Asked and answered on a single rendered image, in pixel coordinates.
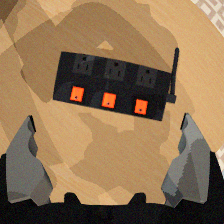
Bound black power strip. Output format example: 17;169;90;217
52;47;179;122

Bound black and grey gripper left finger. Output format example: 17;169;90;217
0;115;53;224

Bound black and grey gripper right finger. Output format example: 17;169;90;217
161;113;224;224

